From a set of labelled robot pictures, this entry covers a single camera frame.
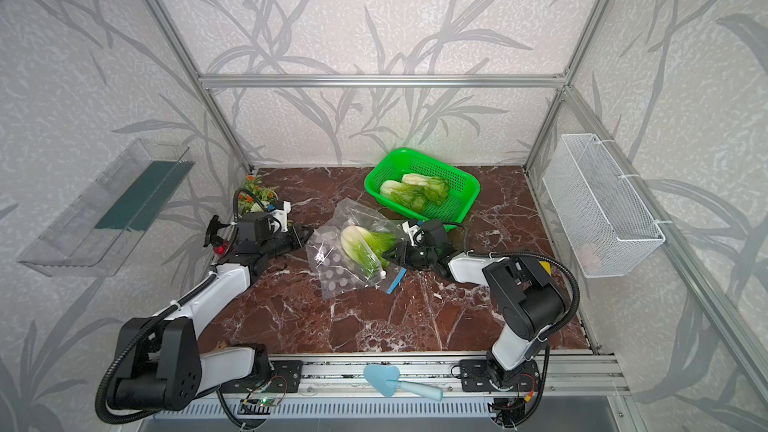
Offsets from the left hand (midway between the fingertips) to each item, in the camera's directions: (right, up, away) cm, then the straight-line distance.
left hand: (313, 229), depth 86 cm
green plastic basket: (+49, +12, +23) cm, 55 cm away
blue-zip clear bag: (+9, +4, +14) cm, 17 cm away
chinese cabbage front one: (+27, +10, +13) cm, 32 cm away
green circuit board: (-6, -39, -16) cm, 43 cm away
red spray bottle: (-27, -5, 0) cm, 28 cm away
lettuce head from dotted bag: (+16, -6, +2) cm, 17 cm away
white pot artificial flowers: (-12, +9, -9) cm, 18 cm away
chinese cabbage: (+37, +12, +16) cm, 42 cm away
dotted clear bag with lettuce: (+5, -14, +3) cm, 15 cm away
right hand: (+21, -8, +1) cm, 23 cm away
